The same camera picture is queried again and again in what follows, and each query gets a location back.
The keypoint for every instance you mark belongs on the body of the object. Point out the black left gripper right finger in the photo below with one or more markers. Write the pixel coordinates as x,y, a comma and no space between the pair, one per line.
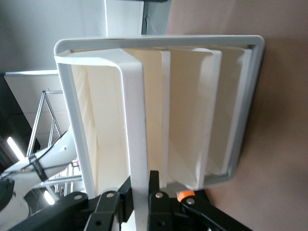
163,211

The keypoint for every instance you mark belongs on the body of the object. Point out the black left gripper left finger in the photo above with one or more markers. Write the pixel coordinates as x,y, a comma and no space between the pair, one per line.
103,209

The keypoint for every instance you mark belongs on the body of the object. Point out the white plastic drawer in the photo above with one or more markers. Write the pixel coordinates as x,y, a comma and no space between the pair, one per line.
134,120

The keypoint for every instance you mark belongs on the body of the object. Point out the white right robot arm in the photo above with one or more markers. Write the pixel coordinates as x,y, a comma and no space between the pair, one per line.
55,154

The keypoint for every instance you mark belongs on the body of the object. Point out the ceiling light strip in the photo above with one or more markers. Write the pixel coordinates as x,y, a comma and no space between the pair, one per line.
14,147

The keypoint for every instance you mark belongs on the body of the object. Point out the aluminium frame post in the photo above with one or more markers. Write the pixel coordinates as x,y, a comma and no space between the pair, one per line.
38,113

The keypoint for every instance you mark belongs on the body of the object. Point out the white drawer cabinet frame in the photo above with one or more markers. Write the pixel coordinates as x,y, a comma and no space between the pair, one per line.
168,41

